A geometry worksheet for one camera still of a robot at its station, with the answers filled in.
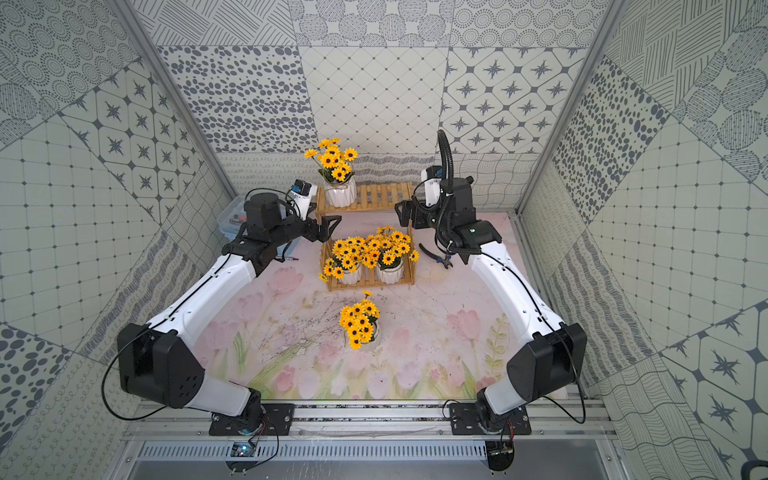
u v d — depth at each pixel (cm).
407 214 69
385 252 87
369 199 86
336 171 73
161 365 41
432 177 65
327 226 72
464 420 73
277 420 73
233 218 107
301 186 67
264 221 60
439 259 106
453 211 57
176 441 72
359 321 73
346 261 86
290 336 88
